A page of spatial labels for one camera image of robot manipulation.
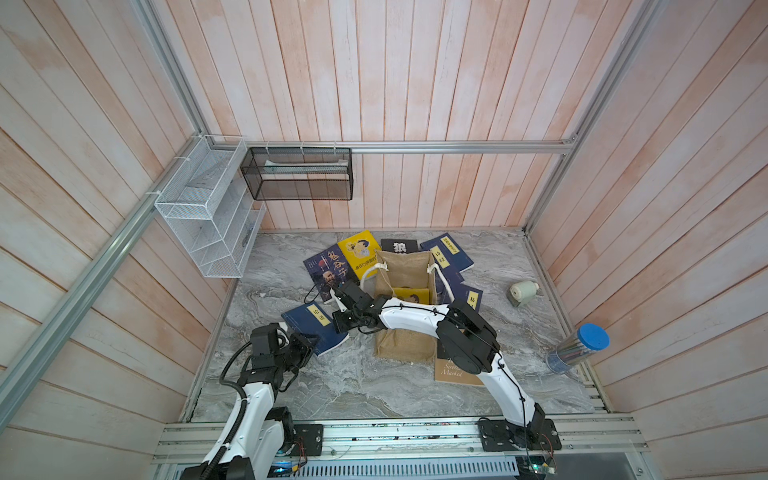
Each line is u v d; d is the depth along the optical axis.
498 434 0.75
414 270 0.86
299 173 1.04
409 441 0.75
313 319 0.93
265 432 0.59
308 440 0.73
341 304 0.78
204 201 0.76
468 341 0.56
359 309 0.75
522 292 0.93
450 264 1.07
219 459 0.42
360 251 1.11
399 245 1.13
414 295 0.96
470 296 0.99
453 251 1.12
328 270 1.07
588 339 0.70
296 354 0.75
